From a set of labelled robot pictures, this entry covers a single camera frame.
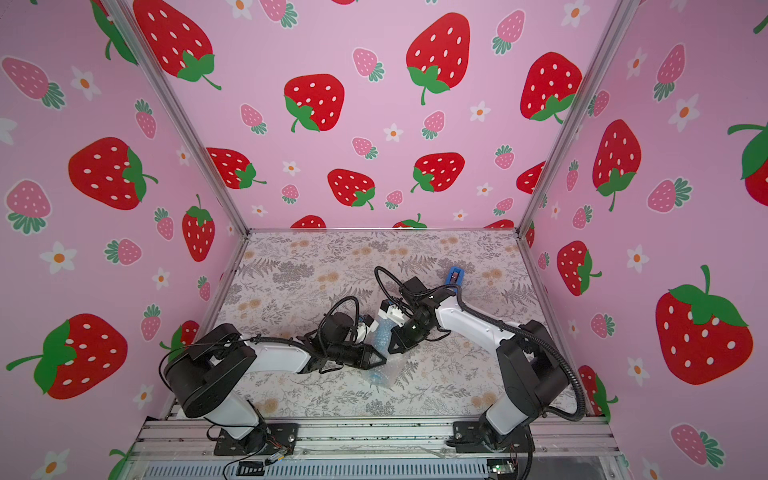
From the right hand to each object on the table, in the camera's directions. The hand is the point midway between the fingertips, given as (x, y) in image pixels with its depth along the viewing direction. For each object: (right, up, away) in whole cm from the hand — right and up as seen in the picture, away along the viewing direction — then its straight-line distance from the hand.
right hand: (388, 353), depth 80 cm
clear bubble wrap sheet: (-4, -10, +3) cm, 11 cm away
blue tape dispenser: (+22, +20, +20) cm, 36 cm away
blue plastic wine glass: (0, -5, -2) cm, 5 cm away
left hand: (-1, -4, +3) cm, 5 cm away
